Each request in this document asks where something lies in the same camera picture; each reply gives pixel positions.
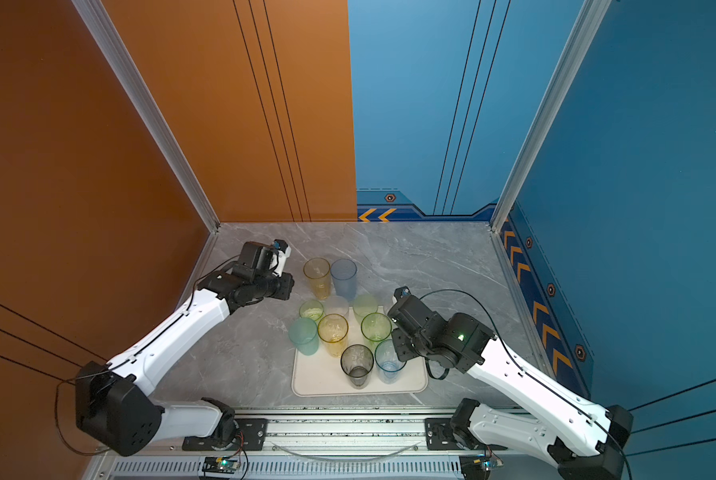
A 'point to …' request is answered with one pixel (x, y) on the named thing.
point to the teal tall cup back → (303, 333)
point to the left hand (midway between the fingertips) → (292, 279)
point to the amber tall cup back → (333, 331)
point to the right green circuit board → (477, 467)
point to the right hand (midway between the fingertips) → (397, 340)
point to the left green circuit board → (217, 464)
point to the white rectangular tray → (321, 375)
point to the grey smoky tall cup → (357, 361)
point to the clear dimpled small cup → (336, 304)
